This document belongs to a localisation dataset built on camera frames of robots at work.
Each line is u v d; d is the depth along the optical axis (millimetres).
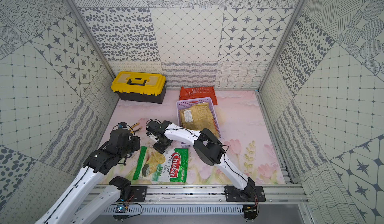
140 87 1014
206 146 581
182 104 1067
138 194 734
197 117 958
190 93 1182
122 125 674
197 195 757
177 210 701
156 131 685
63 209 412
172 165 829
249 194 636
